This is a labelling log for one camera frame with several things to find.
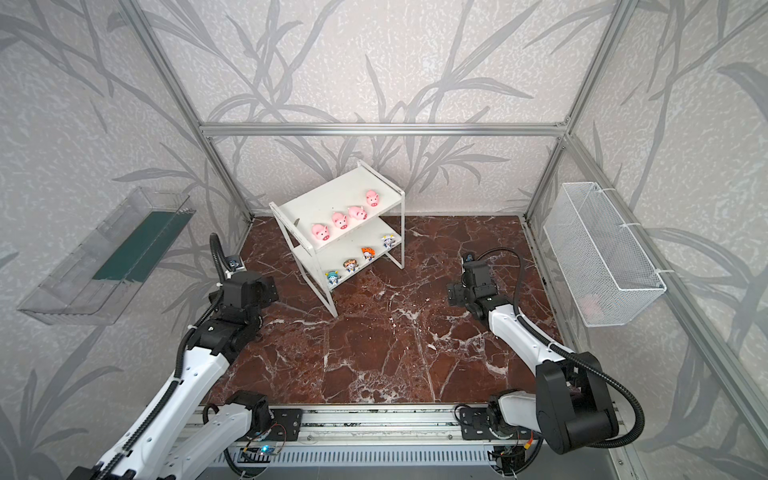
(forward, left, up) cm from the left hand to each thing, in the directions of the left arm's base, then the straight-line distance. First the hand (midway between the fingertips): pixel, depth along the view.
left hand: (253, 274), depth 77 cm
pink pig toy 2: (+7, -24, +13) cm, 29 cm away
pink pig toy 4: (+15, -31, +13) cm, 37 cm away
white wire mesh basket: (-10, -82, +15) cm, 84 cm away
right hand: (+7, -60, -11) cm, 62 cm away
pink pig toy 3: (+10, -28, +13) cm, 33 cm away
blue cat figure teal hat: (+1, -21, -3) cm, 21 cm away
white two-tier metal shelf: (-1, -19, +10) cm, 22 cm away
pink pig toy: (+3, -20, +14) cm, 25 cm away
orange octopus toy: (+9, -29, -2) cm, 31 cm away
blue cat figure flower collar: (+5, -25, -2) cm, 25 cm away
